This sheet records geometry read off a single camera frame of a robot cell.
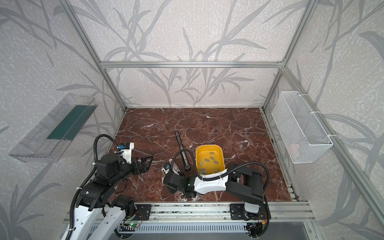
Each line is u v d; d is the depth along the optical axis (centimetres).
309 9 71
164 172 72
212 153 95
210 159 92
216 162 91
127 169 59
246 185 45
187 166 87
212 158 93
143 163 63
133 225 71
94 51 87
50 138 64
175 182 61
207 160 92
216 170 88
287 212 75
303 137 61
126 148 61
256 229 70
